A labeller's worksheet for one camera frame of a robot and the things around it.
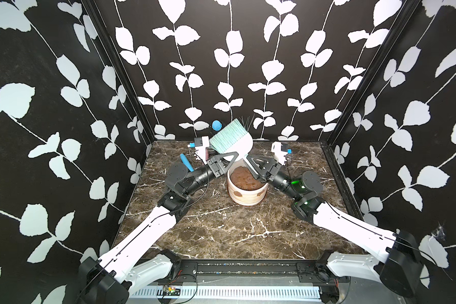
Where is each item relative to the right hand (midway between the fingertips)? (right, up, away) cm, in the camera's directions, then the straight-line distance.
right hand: (246, 160), depth 56 cm
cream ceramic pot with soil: (+1, -13, +31) cm, 33 cm away
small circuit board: (-28, -50, +15) cm, 59 cm away
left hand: (-2, +2, +2) cm, 3 cm away
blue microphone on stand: (-12, +17, +37) cm, 42 cm away
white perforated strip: (+18, -50, +14) cm, 55 cm away
